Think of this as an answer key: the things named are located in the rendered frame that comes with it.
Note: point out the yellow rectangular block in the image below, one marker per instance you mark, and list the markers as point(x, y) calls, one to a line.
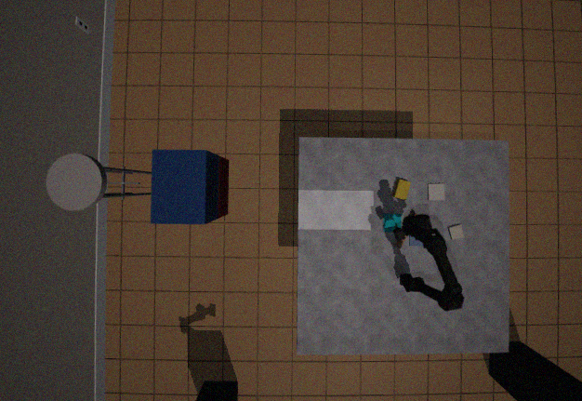
point(401, 189)

